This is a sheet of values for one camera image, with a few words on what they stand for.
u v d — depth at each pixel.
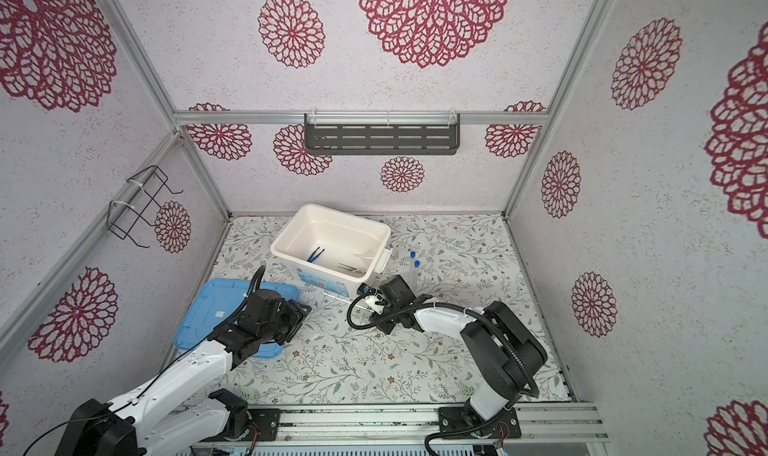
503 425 0.73
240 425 0.66
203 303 0.95
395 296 0.72
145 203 0.80
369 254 1.03
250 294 0.65
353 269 1.02
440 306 0.60
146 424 0.43
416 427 0.78
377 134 0.95
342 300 0.97
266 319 0.66
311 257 1.06
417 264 0.87
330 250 1.08
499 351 0.46
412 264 0.88
